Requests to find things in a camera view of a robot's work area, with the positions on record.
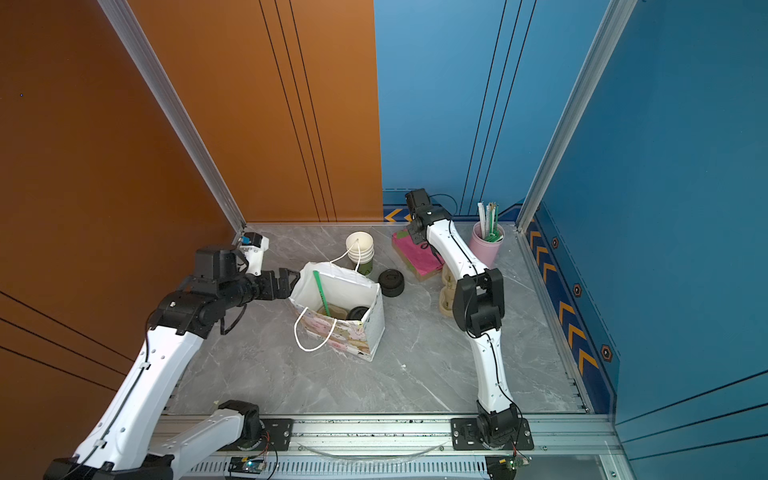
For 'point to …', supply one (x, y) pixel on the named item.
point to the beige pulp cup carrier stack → (446, 297)
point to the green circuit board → (246, 465)
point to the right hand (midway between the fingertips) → (425, 228)
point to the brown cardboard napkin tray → (408, 264)
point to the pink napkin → (420, 254)
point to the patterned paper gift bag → (340, 308)
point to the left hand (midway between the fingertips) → (284, 271)
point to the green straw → (321, 290)
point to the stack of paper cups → (366, 244)
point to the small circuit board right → (504, 467)
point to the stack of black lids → (391, 282)
